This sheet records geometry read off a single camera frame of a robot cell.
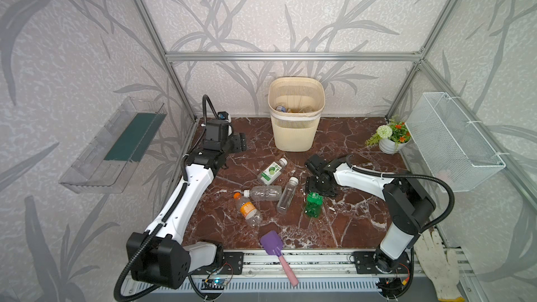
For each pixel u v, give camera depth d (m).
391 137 0.96
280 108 1.01
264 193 0.85
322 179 0.67
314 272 0.73
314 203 0.87
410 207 0.47
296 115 0.81
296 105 1.08
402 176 0.50
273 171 0.94
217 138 0.58
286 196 0.85
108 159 0.64
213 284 0.71
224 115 0.69
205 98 0.63
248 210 0.82
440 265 0.73
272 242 0.77
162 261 0.39
